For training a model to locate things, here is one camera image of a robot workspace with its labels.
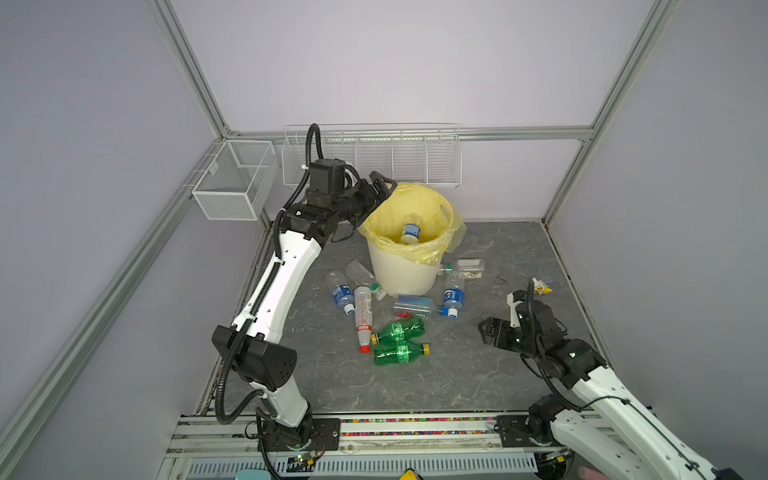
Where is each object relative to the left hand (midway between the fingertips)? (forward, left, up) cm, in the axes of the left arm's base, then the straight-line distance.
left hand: (390, 196), depth 70 cm
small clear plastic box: (+3, -27, -37) cm, 45 cm away
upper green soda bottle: (-18, -2, -36) cm, 40 cm away
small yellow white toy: (-6, -49, -37) cm, 61 cm away
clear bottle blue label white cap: (-5, +16, -35) cm, 39 cm away
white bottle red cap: (-12, +10, -37) cm, 40 cm away
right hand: (-23, -26, -28) cm, 44 cm away
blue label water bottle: (-9, -19, -36) cm, 42 cm away
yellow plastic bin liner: (+7, -16, -19) cm, 26 cm away
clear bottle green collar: (+2, +10, -36) cm, 38 cm away
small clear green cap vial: (+3, -19, -38) cm, 43 cm away
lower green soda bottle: (-24, 0, -35) cm, 43 cm away
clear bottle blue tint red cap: (-10, -5, -37) cm, 38 cm away
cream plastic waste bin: (+3, -3, -39) cm, 39 cm away
